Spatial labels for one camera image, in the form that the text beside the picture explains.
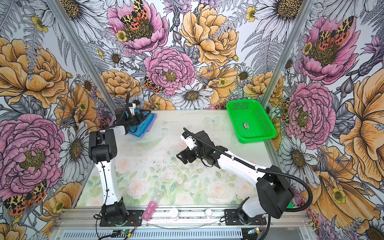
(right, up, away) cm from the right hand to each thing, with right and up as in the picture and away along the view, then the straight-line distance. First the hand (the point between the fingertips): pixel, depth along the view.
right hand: (184, 156), depth 81 cm
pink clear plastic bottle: (-16, -26, -5) cm, 31 cm away
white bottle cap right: (+12, -24, -9) cm, 29 cm away
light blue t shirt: (-31, +14, +24) cm, 42 cm away
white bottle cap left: (-4, -24, -11) cm, 27 cm away
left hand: (-27, +23, +26) cm, 44 cm away
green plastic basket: (+47, +18, +32) cm, 59 cm away
